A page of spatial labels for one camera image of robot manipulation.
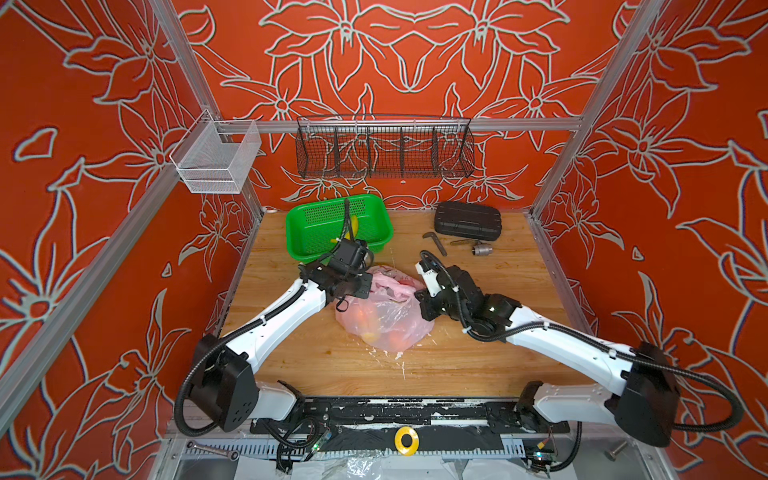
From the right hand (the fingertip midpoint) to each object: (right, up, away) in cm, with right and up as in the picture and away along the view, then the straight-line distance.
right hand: (411, 293), depth 78 cm
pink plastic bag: (-6, -7, +1) cm, 9 cm away
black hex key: (+12, +15, +33) cm, 38 cm away
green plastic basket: (-34, +18, +38) cm, 55 cm away
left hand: (-13, +3, +4) cm, 14 cm away
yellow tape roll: (-2, -34, -9) cm, 35 cm away
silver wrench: (-43, -36, -9) cm, 57 cm away
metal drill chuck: (+28, +11, +26) cm, 40 cm away
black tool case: (+24, +21, +30) cm, 44 cm away
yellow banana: (-18, +18, +30) cm, 40 cm away
